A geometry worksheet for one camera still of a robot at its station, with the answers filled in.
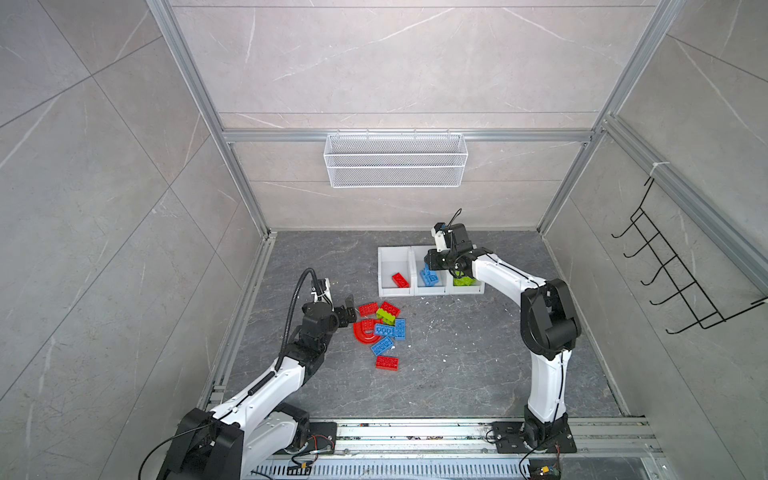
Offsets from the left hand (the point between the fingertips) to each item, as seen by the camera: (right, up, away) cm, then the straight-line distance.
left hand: (336, 292), depth 85 cm
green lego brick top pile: (+14, -9, +8) cm, 19 cm away
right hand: (+28, +11, +14) cm, 33 cm away
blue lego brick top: (+29, +3, +16) cm, 33 cm away
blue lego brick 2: (+19, -13, +8) cm, 24 cm away
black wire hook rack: (+83, +5, -18) cm, 85 cm away
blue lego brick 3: (+13, -17, +3) cm, 21 cm away
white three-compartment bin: (+22, +9, +18) cm, 30 cm away
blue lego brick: (+14, -12, +5) cm, 19 cm away
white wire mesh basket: (+18, +44, +16) cm, 50 cm away
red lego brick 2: (+16, -7, +10) cm, 20 cm away
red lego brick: (+8, -7, +10) cm, 15 cm away
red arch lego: (+8, -13, +6) cm, 16 cm away
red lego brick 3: (+19, +2, +17) cm, 26 cm away
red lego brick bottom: (+15, -21, 0) cm, 26 cm away
